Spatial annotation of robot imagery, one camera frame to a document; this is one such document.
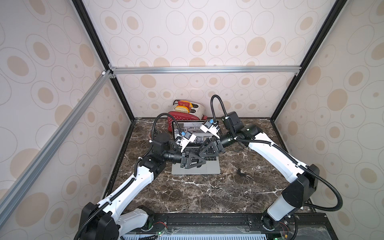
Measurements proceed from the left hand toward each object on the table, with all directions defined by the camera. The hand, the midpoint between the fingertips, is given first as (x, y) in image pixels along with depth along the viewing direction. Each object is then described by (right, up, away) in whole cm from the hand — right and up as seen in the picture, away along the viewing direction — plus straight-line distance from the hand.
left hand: (204, 163), depth 61 cm
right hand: (-2, +2, +1) cm, 3 cm away
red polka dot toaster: (-2, +26, +38) cm, 46 cm away
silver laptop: (+7, -8, +34) cm, 35 cm away
